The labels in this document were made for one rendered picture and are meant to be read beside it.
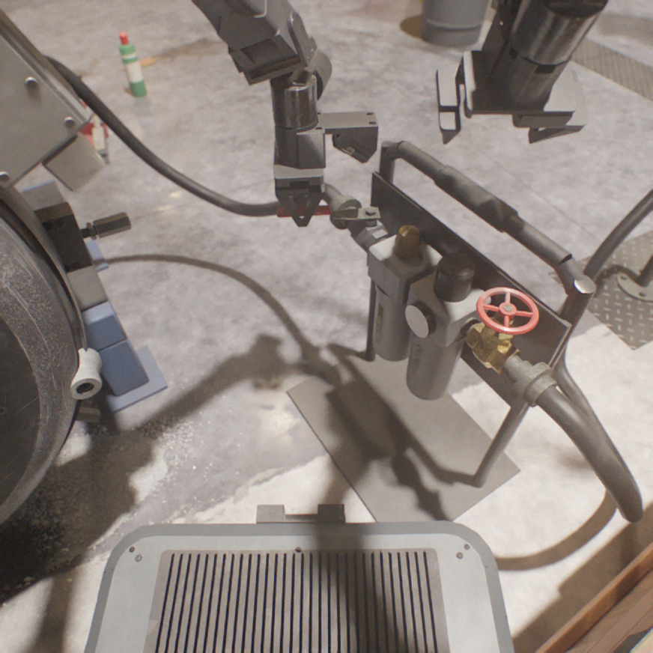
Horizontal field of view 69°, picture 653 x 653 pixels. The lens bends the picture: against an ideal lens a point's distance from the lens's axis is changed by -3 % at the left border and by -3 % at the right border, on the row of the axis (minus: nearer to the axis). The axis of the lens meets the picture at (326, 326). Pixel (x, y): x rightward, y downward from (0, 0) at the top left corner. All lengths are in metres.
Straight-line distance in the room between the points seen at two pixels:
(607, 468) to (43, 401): 0.63
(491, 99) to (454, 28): 2.29
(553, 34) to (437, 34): 2.38
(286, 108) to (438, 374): 0.43
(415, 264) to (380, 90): 1.67
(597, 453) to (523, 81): 0.40
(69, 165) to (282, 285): 0.90
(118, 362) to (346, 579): 0.66
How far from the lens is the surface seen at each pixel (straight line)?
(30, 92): 0.46
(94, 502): 1.09
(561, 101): 0.53
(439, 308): 0.65
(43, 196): 1.38
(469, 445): 1.06
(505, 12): 0.50
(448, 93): 0.53
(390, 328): 0.79
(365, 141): 0.68
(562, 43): 0.45
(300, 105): 0.64
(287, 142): 0.66
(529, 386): 0.62
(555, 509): 1.07
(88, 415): 0.86
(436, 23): 2.80
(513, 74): 0.49
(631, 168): 2.06
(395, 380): 1.12
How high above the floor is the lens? 0.93
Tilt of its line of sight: 50 degrees down
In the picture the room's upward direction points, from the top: 1 degrees counter-clockwise
